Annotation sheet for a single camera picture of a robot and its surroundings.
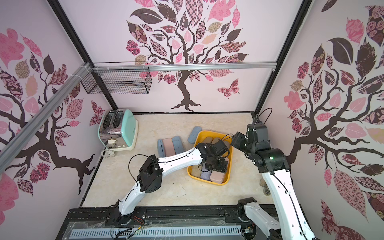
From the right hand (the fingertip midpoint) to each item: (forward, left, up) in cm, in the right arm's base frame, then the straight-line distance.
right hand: (237, 137), depth 68 cm
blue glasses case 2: (+15, +32, -28) cm, 45 cm away
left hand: (-7, +6, -23) cm, 25 cm away
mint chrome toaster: (+15, +66, -12) cm, 69 cm away
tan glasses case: (-5, +20, -27) cm, 34 cm away
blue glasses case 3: (+23, +21, -27) cm, 41 cm away
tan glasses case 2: (+18, +11, -28) cm, 35 cm away
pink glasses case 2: (-11, +8, -20) cm, 25 cm away
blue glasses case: (+11, +43, -25) cm, 50 cm away
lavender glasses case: (-7, +14, -27) cm, 31 cm away
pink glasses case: (+12, +38, -27) cm, 48 cm away
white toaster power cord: (+8, +78, -27) cm, 83 cm away
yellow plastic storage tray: (+21, +5, -28) cm, 35 cm away
